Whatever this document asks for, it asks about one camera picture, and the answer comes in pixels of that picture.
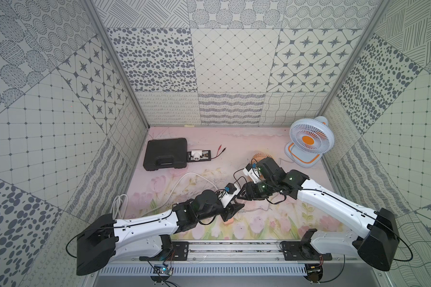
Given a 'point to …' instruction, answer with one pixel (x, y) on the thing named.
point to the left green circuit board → (159, 268)
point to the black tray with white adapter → (199, 155)
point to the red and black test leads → (217, 155)
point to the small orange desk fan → (260, 156)
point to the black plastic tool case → (166, 153)
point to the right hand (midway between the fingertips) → (243, 198)
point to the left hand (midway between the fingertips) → (241, 195)
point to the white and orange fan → (309, 139)
